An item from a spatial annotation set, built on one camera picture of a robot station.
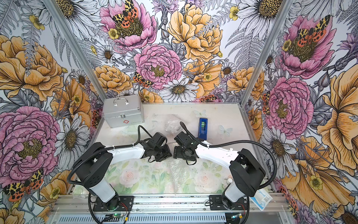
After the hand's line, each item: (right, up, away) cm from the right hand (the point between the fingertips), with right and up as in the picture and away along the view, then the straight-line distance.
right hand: (181, 159), depth 84 cm
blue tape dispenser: (+15, +17, +15) cm, 27 cm away
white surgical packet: (+44, -19, -9) cm, 48 cm away
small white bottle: (+27, -10, -6) cm, 29 cm away
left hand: (-6, -1, +4) cm, 8 cm away
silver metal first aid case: (-40, +29, +12) cm, 51 cm away
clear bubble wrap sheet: (-6, +19, +16) cm, 25 cm away
